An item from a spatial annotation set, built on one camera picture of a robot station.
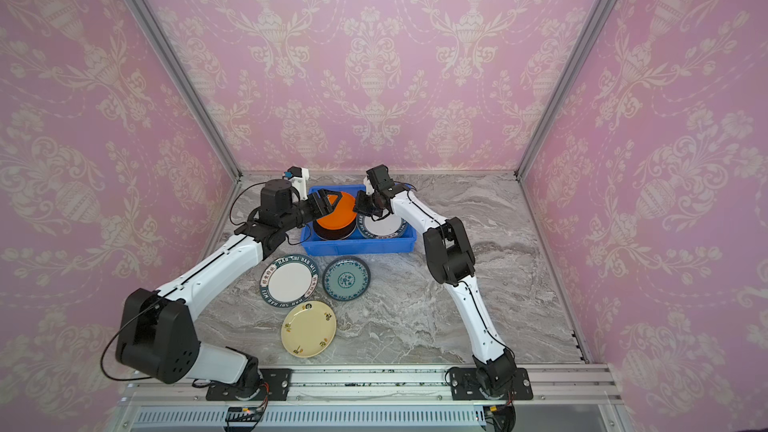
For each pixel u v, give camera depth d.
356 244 1.00
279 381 0.75
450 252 0.63
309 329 0.85
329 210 0.74
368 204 0.91
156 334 0.42
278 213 0.64
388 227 1.00
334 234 0.99
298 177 0.75
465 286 0.64
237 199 1.20
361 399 0.73
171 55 0.86
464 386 0.73
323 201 0.74
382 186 0.83
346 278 0.92
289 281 0.92
